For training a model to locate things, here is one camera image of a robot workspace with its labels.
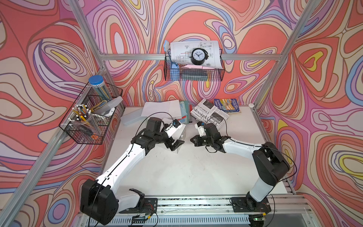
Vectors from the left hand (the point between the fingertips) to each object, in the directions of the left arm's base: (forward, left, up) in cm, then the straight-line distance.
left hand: (179, 135), depth 77 cm
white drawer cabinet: (+5, -1, -7) cm, 9 cm away
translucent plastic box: (+31, +43, -24) cm, 59 cm away
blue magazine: (+40, -40, -15) cm, 58 cm away
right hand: (+3, -8, -14) cm, 16 cm away
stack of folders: (+34, -5, -15) cm, 37 cm away
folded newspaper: (+30, -21, -13) cm, 39 cm away
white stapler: (+6, +36, +12) cm, 38 cm away
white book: (+34, +14, -14) cm, 39 cm away
